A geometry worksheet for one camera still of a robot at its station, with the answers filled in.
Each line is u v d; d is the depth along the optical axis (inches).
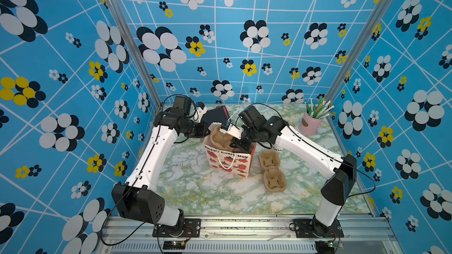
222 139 30.8
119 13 31.6
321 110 36.0
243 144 26.2
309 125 38.8
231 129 25.9
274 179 33.3
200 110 27.4
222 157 29.1
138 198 15.5
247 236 28.4
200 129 26.1
